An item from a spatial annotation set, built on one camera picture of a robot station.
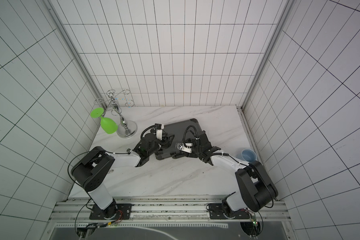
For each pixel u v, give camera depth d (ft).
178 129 2.40
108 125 2.87
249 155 2.97
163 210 2.44
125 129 3.47
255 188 1.40
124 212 2.38
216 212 2.37
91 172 1.53
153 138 2.45
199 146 2.24
